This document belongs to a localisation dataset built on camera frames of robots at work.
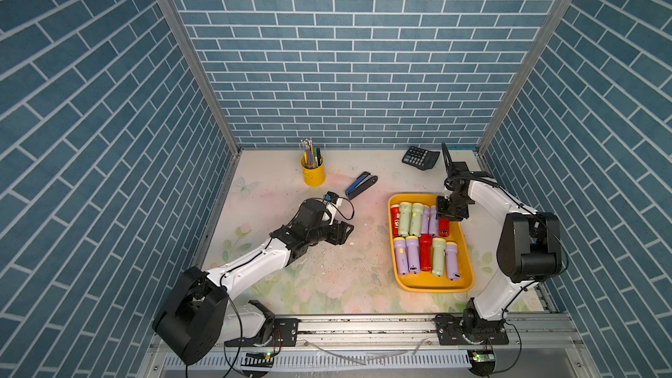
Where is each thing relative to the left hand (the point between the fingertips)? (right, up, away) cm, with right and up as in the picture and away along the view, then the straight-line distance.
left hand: (352, 227), depth 83 cm
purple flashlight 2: (+30, 0, +10) cm, 31 cm away
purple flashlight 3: (+16, -10, +2) cm, 19 cm away
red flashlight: (+31, -1, +5) cm, 32 cm away
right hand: (+33, +2, +10) cm, 35 cm away
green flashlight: (+19, +2, +8) cm, 21 cm away
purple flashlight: (+27, -1, +10) cm, 29 cm away
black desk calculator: (+31, +24, +33) cm, 51 cm away
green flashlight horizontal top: (+29, -10, +2) cm, 30 cm away
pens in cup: (-16, +24, +20) cm, 34 cm away
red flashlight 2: (+25, -9, +4) cm, 27 cm away
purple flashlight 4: (+21, -7, +6) cm, 23 cm away
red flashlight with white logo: (+16, +2, +13) cm, 21 cm away
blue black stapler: (+3, +13, +23) cm, 26 cm away
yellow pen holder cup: (-15, +16, +19) cm, 29 cm away
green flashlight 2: (+22, -1, +7) cm, 24 cm away
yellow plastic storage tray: (+23, -17, 0) cm, 29 cm away
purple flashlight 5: (+33, -10, +3) cm, 35 cm away
